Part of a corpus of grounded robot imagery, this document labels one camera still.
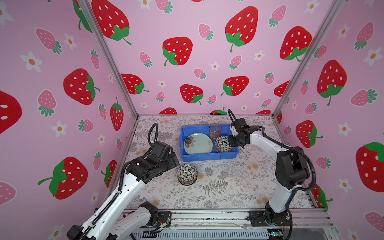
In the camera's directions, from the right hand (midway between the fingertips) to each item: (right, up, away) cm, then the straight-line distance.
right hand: (230, 142), depth 95 cm
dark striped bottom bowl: (-27, -18, -9) cm, 34 cm away
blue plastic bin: (-29, +7, +10) cm, 32 cm away
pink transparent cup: (-13, +7, +4) cm, 15 cm away
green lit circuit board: (+17, -42, -24) cm, 51 cm away
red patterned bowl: (-5, -2, +1) cm, 5 cm away
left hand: (-34, -8, -21) cm, 40 cm away
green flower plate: (-20, -2, +4) cm, 21 cm away
